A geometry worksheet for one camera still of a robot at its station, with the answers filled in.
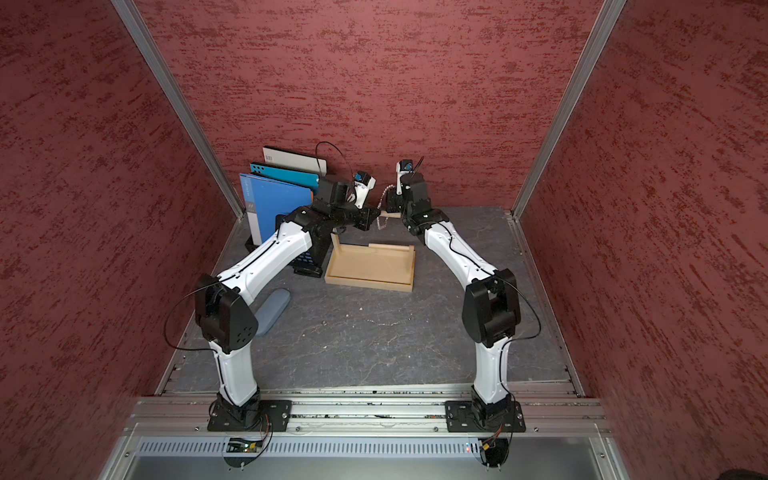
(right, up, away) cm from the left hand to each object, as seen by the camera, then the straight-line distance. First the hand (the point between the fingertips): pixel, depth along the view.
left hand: (376, 215), depth 84 cm
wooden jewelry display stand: (-2, -16, +20) cm, 26 cm away
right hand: (+5, +7, +6) cm, 10 cm away
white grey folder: (-28, +19, +14) cm, 37 cm away
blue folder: (-35, +5, +7) cm, 36 cm away
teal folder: (-21, +12, +8) cm, 26 cm away
